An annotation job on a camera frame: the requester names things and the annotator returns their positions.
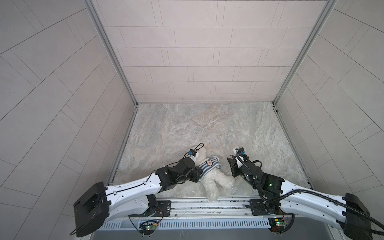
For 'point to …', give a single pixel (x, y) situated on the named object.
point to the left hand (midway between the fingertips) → (206, 172)
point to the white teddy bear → (214, 175)
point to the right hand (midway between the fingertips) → (227, 161)
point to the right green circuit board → (278, 225)
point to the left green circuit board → (147, 227)
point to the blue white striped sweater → (208, 165)
